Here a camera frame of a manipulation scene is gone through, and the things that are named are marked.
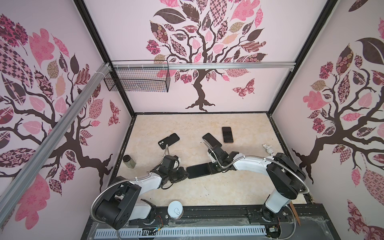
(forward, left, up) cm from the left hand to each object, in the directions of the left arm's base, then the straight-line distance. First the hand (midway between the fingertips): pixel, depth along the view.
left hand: (189, 177), depth 87 cm
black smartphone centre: (+27, -15, -1) cm, 31 cm away
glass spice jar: (+7, +35, +7) cm, 36 cm away
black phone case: (+27, +15, 0) cm, 31 cm away
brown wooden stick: (-19, -55, +1) cm, 58 cm away
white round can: (-18, +6, +6) cm, 20 cm away
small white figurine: (+17, -52, +3) cm, 55 cm away
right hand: (+5, -12, 0) cm, 13 cm away
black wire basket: (+55, +32, +34) cm, 72 cm away
